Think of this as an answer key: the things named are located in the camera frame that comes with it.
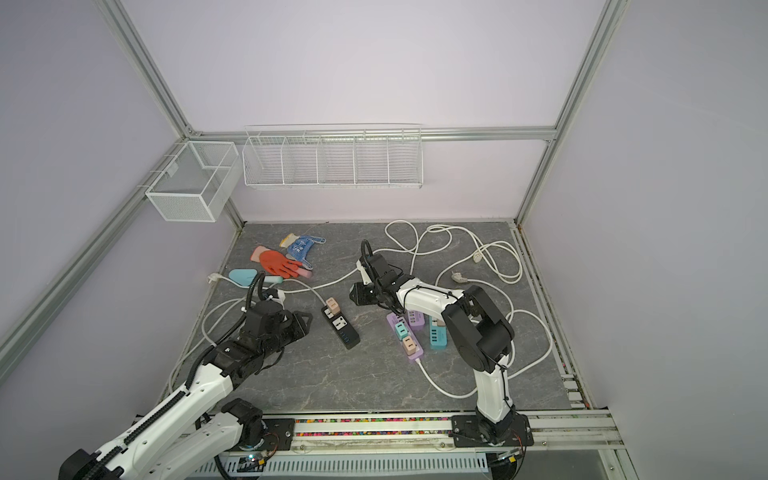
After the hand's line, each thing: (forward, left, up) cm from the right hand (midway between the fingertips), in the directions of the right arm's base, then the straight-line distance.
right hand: (353, 296), depth 92 cm
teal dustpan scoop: (+12, +40, -6) cm, 43 cm away
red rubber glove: (+15, +29, -3) cm, 33 cm away
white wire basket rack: (+40, +8, +24) cm, 48 cm away
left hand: (-11, +10, +5) cm, 16 cm away
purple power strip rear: (-6, -19, -4) cm, 21 cm away
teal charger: (-11, -15, 0) cm, 18 cm away
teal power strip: (-11, -26, -4) cm, 28 cm away
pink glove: (+21, +39, -5) cm, 45 cm away
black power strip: (-9, +3, -4) cm, 10 cm away
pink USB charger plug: (-3, +6, +1) cm, 7 cm away
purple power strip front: (-6, -12, -4) cm, 14 cm away
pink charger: (-16, -17, 0) cm, 23 cm away
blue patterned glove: (+25, +24, -5) cm, 35 cm away
